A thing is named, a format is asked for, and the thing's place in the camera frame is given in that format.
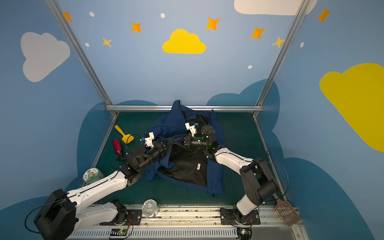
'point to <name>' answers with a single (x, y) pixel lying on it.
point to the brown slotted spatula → (286, 212)
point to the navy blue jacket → (185, 162)
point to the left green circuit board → (119, 232)
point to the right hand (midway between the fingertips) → (174, 141)
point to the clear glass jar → (149, 207)
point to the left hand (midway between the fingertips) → (173, 138)
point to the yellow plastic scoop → (126, 138)
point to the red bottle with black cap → (117, 145)
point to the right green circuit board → (244, 233)
